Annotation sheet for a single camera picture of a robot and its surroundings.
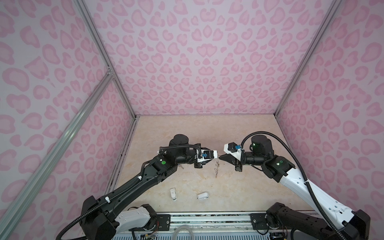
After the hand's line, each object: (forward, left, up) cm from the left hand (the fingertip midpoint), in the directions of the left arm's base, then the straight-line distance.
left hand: (216, 149), depth 66 cm
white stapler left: (-10, +22, -26) cm, 35 cm away
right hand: (-1, -3, -3) cm, 5 cm away
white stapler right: (-12, +6, -28) cm, 31 cm away
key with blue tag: (+6, +19, -29) cm, 35 cm away
